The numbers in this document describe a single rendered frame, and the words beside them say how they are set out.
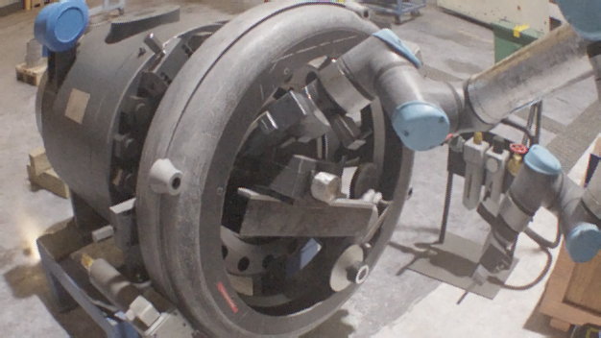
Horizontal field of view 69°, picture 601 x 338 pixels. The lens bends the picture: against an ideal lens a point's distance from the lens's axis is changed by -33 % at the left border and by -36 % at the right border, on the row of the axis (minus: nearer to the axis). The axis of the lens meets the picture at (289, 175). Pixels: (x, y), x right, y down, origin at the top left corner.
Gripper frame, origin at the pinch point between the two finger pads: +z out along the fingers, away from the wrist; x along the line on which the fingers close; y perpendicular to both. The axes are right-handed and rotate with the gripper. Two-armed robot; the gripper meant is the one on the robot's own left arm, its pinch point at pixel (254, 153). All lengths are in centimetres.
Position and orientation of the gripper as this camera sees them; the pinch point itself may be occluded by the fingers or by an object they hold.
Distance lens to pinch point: 110.2
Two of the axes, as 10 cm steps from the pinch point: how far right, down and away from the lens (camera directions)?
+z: -7.5, 5.5, 3.6
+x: -4.5, -0.3, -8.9
